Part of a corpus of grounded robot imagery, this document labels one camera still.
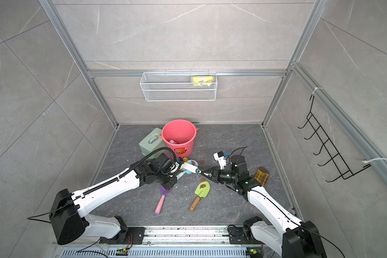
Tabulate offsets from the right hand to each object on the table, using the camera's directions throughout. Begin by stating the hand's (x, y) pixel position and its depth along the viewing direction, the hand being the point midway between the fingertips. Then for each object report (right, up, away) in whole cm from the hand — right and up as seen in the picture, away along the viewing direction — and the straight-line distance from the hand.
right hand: (203, 174), depth 75 cm
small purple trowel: (-17, +15, +14) cm, 27 cm away
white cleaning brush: (-6, +3, +4) cm, 8 cm away
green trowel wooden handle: (-3, -16, +8) cm, 18 cm away
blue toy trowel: (-10, 0, +5) cm, 11 cm away
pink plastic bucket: (-15, +19, +33) cm, 41 cm away
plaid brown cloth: (+36, -5, +18) cm, 40 cm away
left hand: (-14, -3, +4) cm, 14 cm away
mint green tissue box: (-32, +14, +24) cm, 42 cm away
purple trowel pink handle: (-22, -13, +13) cm, 28 cm away
